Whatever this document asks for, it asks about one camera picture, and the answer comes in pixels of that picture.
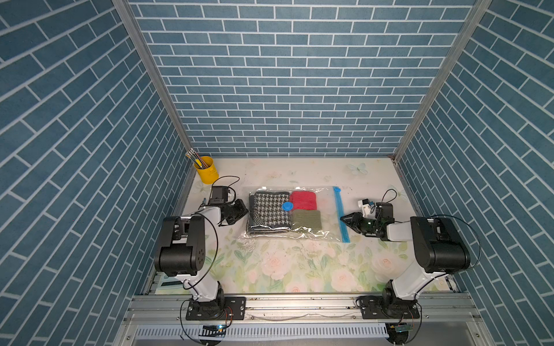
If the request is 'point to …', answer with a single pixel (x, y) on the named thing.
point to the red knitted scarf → (304, 200)
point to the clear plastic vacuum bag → (331, 205)
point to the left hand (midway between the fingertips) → (252, 209)
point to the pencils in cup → (192, 154)
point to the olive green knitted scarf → (310, 218)
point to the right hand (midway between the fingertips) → (344, 220)
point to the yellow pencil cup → (208, 175)
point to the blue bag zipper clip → (336, 189)
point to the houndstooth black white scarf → (265, 213)
